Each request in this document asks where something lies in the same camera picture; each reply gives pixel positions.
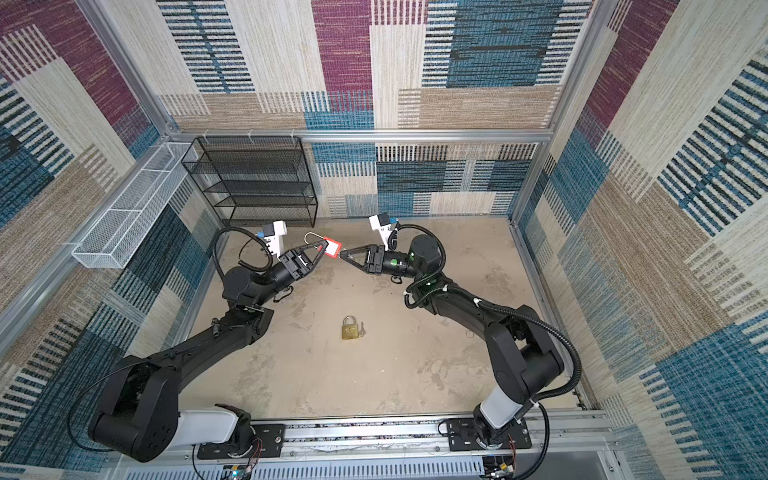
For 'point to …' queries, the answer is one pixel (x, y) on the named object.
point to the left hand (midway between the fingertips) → (328, 243)
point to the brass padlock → (350, 328)
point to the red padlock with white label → (333, 248)
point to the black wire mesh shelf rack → (254, 180)
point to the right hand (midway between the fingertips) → (341, 261)
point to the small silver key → (362, 332)
